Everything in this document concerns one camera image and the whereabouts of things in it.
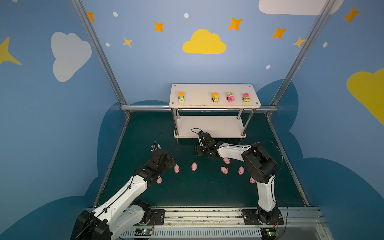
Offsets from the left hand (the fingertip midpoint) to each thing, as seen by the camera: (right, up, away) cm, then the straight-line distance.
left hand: (170, 159), depth 84 cm
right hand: (+17, +4, +15) cm, 23 cm away
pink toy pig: (+3, -7, +5) cm, 10 cm away
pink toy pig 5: (-6, -12, 0) cm, 14 cm away
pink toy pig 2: (+14, -6, +6) cm, 16 cm away
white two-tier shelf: (+34, +19, +23) cm, 45 cm away
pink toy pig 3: (+35, -3, +9) cm, 36 cm away
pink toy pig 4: (+33, -8, +5) cm, 34 cm away
